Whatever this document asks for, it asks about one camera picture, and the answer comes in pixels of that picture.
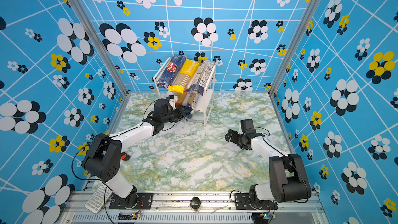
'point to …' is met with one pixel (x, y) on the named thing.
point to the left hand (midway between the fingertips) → (192, 109)
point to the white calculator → (97, 199)
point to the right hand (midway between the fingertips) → (233, 138)
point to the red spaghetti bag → (180, 98)
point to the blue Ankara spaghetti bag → (191, 100)
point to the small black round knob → (195, 202)
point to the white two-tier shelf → (202, 102)
